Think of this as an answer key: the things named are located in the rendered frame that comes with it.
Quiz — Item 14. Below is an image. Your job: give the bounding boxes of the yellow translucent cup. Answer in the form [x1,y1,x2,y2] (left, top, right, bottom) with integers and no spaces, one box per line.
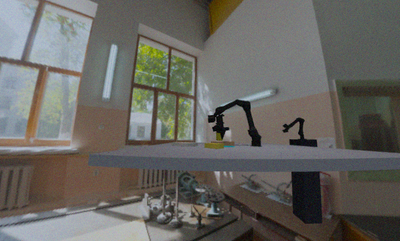
[216,133,223,141]

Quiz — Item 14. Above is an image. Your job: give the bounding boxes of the yellow rectangular block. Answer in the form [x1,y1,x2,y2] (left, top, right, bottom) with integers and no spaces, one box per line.
[204,143,224,149]

